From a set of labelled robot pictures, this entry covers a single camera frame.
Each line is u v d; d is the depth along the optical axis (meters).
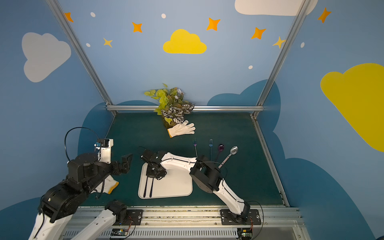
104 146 0.51
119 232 0.72
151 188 0.84
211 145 1.03
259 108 1.16
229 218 0.74
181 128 1.11
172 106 0.98
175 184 0.86
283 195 0.87
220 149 1.01
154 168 0.65
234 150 0.98
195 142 1.04
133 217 0.73
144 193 0.82
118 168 0.54
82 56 0.86
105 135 1.14
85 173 0.42
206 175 0.54
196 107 1.01
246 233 0.72
